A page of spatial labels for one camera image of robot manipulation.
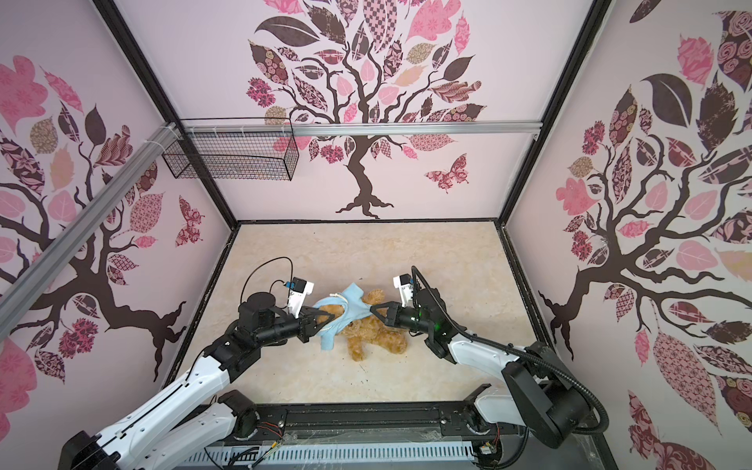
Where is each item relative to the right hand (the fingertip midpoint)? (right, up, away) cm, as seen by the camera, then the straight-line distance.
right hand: (373, 306), depth 79 cm
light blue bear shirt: (-6, +3, -4) cm, 7 cm away
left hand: (-10, -2, -5) cm, 12 cm away
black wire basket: (-46, +50, +16) cm, 69 cm away
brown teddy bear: (-1, -7, +1) cm, 7 cm away
